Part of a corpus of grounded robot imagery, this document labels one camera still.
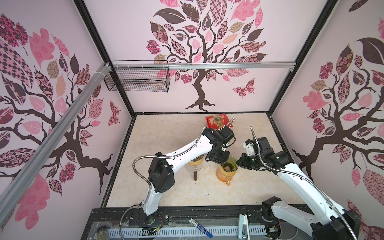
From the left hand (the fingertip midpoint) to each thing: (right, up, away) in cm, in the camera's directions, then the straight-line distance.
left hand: (220, 164), depth 77 cm
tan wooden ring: (-13, -1, +5) cm, 14 cm away
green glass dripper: (+7, -2, +4) cm, 8 cm away
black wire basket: (-61, +59, +45) cm, 96 cm away
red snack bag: (+3, +24, +33) cm, 41 cm away
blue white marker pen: (-11, -28, -7) cm, 31 cm away
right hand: (+9, +2, +1) cm, 9 cm away
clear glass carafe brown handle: (-14, -3, +3) cm, 14 cm away
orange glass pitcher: (+2, -7, +2) cm, 8 cm away
